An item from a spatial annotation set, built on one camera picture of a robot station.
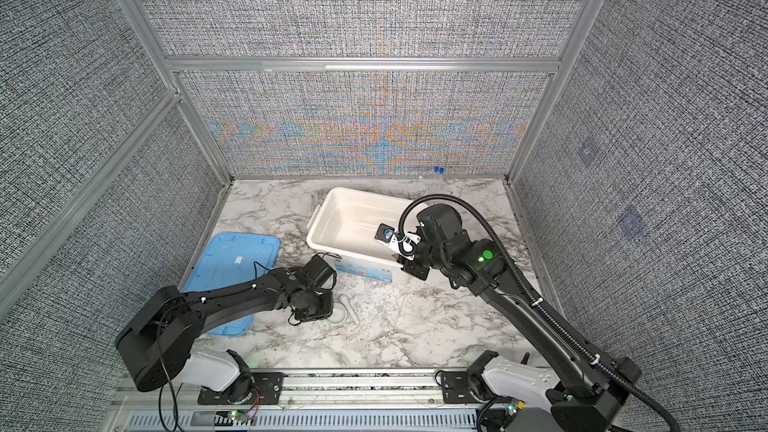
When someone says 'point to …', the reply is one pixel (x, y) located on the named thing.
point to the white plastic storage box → (342, 225)
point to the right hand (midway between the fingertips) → (401, 241)
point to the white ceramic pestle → (352, 314)
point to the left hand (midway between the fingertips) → (333, 316)
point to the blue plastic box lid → (228, 259)
